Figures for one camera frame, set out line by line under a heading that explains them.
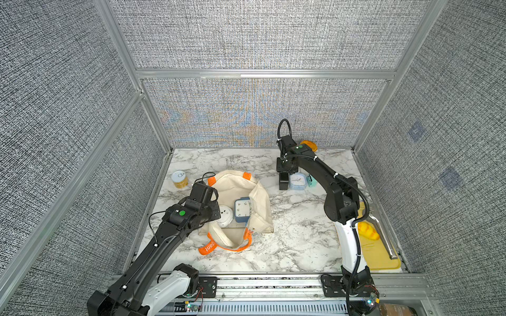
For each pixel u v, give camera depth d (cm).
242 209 88
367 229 85
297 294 73
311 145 111
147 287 46
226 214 89
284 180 95
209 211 67
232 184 88
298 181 102
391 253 80
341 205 58
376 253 84
